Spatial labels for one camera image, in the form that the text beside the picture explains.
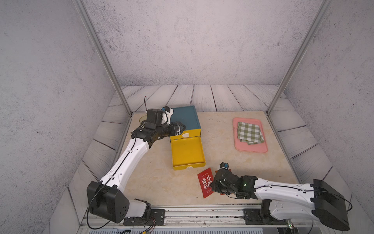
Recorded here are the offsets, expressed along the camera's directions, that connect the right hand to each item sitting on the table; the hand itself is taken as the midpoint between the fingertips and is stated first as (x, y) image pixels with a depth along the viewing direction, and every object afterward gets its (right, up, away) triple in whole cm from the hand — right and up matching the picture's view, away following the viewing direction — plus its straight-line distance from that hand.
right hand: (209, 187), depth 78 cm
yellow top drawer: (-12, +27, +5) cm, 30 cm away
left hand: (-14, +31, -1) cm, 34 cm away
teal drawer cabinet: (-12, +38, +11) cm, 41 cm away
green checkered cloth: (+32, +26, +28) cm, 50 cm away
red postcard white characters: (-2, +2, +5) cm, 6 cm away
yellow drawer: (-12, +16, +12) cm, 23 cm away
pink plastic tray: (+27, +17, +24) cm, 40 cm away
